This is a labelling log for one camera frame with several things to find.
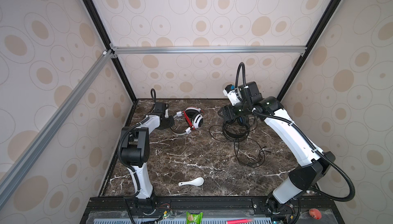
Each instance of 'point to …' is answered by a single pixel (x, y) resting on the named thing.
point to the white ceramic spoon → (198, 181)
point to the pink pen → (241, 221)
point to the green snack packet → (194, 218)
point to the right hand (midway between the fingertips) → (224, 109)
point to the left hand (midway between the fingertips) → (175, 119)
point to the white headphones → (193, 116)
